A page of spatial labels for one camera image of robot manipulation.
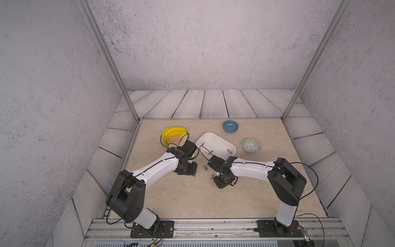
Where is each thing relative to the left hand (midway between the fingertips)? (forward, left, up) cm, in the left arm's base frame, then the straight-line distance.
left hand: (194, 173), depth 85 cm
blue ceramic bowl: (+38, -26, -5) cm, 46 cm away
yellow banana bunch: (+32, +17, -2) cm, 36 cm away
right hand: (-4, -15, -7) cm, 17 cm away
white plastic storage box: (+24, -9, -6) cm, 26 cm away
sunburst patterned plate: (+28, +15, -7) cm, 33 cm away
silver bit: (0, -9, -6) cm, 11 cm away
